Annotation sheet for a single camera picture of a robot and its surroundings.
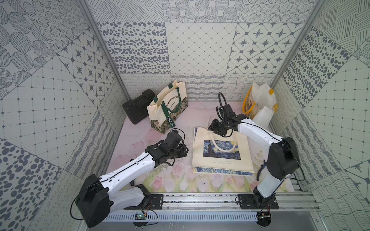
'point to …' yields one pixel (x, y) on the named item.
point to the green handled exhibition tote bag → (167, 105)
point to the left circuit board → (140, 216)
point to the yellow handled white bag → (259, 104)
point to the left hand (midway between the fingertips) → (191, 152)
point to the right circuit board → (264, 218)
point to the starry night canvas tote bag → (213, 153)
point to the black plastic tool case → (137, 109)
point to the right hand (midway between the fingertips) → (212, 130)
